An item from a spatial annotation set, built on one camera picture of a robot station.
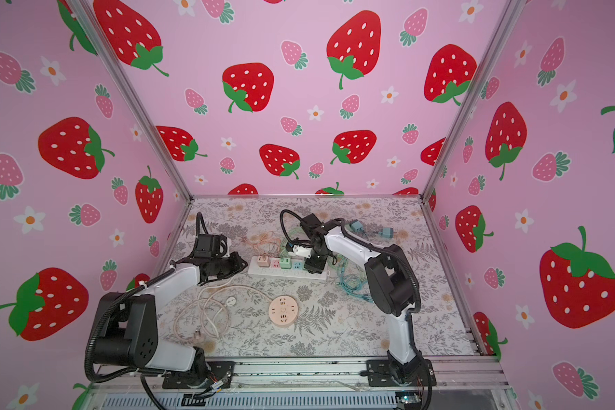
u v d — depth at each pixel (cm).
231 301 86
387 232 106
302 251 84
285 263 91
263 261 92
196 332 80
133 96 86
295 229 82
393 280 53
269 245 104
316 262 82
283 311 84
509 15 69
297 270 93
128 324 44
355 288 90
